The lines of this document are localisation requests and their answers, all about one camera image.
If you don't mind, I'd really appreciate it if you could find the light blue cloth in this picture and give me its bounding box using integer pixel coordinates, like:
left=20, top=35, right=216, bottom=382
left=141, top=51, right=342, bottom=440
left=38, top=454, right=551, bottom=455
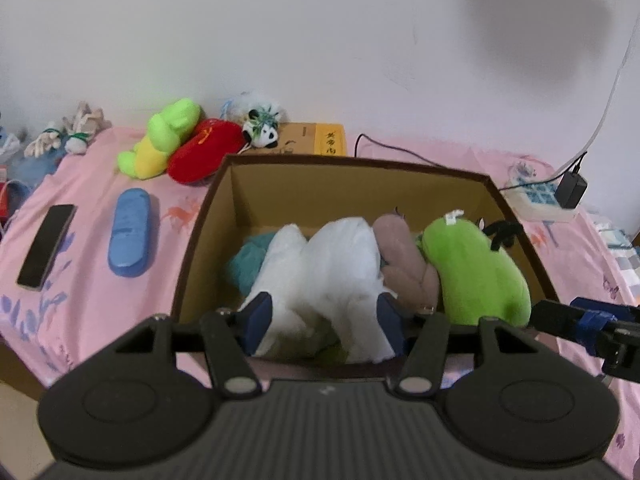
left=0, top=152, right=63, bottom=196

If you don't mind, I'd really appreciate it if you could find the black phone stand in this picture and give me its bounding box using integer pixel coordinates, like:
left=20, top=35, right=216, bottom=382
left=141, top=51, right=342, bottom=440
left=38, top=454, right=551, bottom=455
left=482, top=219, right=522, bottom=252

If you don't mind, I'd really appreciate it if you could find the blue oblong case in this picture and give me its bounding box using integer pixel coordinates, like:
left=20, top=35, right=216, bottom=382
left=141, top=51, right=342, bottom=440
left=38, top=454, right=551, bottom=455
left=107, top=187, right=152, bottom=278

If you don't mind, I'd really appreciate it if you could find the white power strip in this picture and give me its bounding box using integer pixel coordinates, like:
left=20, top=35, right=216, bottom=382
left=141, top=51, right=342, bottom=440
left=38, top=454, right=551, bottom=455
left=505, top=180, right=578, bottom=223

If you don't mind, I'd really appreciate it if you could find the red plush toy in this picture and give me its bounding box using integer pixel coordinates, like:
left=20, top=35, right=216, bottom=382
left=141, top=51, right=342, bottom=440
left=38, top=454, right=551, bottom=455
left=166, top=118, right=247, bottom=187

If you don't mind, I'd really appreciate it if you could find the dark smartphone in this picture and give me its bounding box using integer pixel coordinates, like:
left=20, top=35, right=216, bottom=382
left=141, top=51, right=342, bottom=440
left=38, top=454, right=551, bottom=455
left=16, top=204, right=77, bottom=292

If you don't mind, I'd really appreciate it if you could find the small panda plush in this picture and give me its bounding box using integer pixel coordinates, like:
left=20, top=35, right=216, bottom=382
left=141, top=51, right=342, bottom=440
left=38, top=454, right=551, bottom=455
left=242, top=102, right=281, bottom=150

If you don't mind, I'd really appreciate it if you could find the teal plush toy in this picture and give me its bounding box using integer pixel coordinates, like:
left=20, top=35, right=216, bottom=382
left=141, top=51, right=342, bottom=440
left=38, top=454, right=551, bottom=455
left=222, top=232, right=278, bottom=293

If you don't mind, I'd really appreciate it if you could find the mauve pink plush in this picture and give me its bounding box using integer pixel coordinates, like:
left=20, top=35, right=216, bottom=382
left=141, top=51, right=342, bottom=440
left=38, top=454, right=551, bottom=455
left=372, top=214, right=441, bottom=321

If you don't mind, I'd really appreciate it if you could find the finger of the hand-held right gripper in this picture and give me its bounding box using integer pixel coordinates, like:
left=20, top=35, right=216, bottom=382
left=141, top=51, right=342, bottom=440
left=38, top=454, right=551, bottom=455
left=531, top=297, right=621, bottom=356

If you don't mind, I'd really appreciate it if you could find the green plush toy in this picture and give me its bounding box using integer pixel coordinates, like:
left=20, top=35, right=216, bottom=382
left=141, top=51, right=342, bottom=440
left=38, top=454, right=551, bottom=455
left=419, top=210, right=532, bottom=328

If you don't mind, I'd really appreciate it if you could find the yellow book box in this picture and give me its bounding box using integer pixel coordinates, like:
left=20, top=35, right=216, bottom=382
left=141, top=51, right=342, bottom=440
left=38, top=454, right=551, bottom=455
left=272, top=121, right=348, bottom=158

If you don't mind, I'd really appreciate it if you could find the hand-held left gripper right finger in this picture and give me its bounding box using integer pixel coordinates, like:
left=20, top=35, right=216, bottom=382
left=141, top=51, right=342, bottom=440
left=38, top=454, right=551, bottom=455
left=376, top=292, right=538, bottom=395

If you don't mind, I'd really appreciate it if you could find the checkered cloth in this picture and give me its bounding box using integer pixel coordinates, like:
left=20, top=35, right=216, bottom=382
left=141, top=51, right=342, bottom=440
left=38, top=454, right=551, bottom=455
left=587, top=212, right=640, bottom=306

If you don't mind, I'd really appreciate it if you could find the white towel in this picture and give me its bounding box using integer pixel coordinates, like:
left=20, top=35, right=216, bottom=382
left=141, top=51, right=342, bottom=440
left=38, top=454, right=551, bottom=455
left=237, top=216, right=398, bottom=365

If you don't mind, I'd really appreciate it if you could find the black charger adapter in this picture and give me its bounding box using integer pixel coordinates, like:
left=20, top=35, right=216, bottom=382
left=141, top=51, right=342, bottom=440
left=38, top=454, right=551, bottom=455
left=555, top=171, right=589, bottom=209

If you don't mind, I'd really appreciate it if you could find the green yellow frog plush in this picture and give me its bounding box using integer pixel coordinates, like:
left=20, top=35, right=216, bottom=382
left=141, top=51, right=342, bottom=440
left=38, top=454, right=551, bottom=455
left=116, top=97, right=202, bottom=181

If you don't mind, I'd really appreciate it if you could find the black charging cable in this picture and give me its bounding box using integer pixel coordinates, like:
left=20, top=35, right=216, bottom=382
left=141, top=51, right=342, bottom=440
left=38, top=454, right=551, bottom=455
left=354, top=132, right=588, bottom=193

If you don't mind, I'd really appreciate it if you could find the white power cable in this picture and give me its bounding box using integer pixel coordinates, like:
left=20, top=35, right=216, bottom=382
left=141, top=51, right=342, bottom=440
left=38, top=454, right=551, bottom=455
left=557, top=25, right=640, bottom=176

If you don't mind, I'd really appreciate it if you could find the fluffy white blue plush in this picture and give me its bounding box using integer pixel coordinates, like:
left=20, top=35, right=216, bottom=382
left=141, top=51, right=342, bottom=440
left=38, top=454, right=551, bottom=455
left=220, top=91, right=291, bottom=126

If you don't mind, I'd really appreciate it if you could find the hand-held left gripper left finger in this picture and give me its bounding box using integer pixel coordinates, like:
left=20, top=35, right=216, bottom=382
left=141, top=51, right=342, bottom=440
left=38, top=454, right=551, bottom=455
left=112, top=291, right=275, bottom=398

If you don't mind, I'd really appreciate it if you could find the beige knotted rope doll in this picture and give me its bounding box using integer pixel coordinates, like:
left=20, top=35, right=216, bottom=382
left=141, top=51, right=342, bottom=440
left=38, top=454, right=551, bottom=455
left=24, top=121, right=65, bottom=160
left=62, top=101, right=113, bottom=156

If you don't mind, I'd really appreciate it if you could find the brown cardboard box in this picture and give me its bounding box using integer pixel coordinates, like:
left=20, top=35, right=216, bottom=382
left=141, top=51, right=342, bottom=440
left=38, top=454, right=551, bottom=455
left=170, top=152, right=560, bottom=378

